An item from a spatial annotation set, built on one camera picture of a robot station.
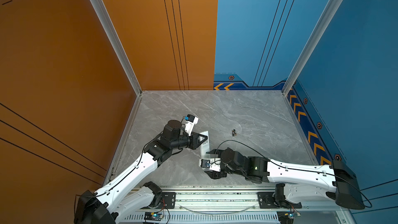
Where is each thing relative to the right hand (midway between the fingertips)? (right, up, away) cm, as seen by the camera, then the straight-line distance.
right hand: (206, 160), depth 72 cm
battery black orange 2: (+19, +8, +25) cm, 32 cm away
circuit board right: (+37, -26, -1) cm, 46 cm away
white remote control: (-1, +6, 0) cm, 6 cm away
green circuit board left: (-24, -25, -1) cm, 35 cm away
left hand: (0, +11, +1) cm, 11 cm away
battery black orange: (+18, +8, +25) cm, 32 cm away
